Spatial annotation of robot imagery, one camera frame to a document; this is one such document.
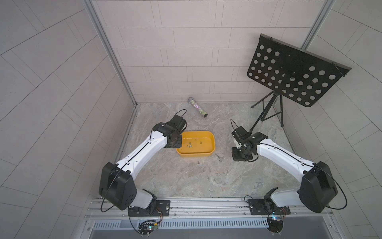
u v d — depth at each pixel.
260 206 0.71
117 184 0.39
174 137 0.56
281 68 0.74
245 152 0.67
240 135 0.65
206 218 0.69
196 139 0.97
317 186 0.40
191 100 1.15
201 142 0.94
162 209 0.71
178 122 0.62
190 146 0.92
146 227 0.67
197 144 0.94
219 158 0.89
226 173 0.83
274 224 0.69
